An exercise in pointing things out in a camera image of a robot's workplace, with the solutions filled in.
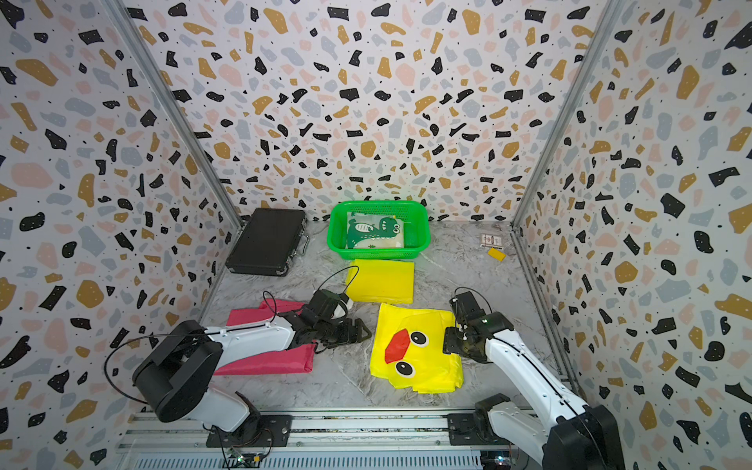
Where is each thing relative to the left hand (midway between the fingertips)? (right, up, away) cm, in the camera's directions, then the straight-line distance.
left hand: (365, 336), depth 86 cm
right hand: (+26, -2, -3) cm, 26 cm away
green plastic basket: (+17, +34, +32) cm, 50 cm away
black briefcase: (-38, +28, +21) cm, 51 cm away
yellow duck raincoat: (+13, -5, +2) cm, 14 cm away
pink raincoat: (-19, -6, -2) cm, 20 cm away
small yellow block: (+48, +23, +27) cm, 60 cm away
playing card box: (+48, +29, +30) cm, 63 cm away
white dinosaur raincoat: (+1, +33, +27) cm, 43 cm away
